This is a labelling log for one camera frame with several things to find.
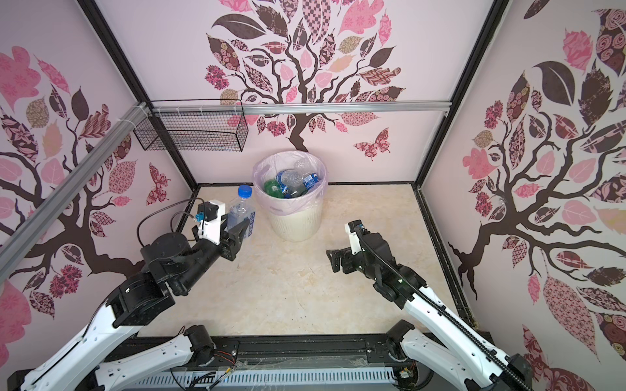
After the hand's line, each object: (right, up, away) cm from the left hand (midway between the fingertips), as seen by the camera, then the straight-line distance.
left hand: (242, 221), depth 60 cm
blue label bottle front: (+15, +13, +30) cm, 36 cm away
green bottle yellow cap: (+2, +11, +29) cm, 31 cm away
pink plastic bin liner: (-1, +18, +30) cm, 35 cm away
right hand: (+26, -9, +15) cm, 31 cm away
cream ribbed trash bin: (+11, -4, +30) cm, 32 cm away
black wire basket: (-31, +36, +35) cm, 59 cm away
